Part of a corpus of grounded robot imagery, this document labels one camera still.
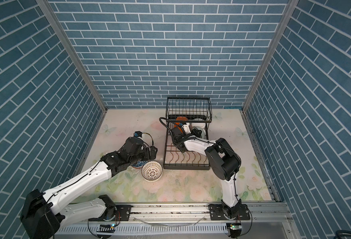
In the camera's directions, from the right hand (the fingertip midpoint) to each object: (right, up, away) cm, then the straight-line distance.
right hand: (202, 133), depth 93 cm
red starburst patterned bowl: (-30, -21, -8) cm, 38 cm away
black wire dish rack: (-3, +13, +22) cm, 26 cm away
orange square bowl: (-15, +5, -7) cm, 18 cm away
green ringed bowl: (+1, 0, +1) cm, 1 cm away
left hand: (-28, -9, -13) cm, 32 cm away
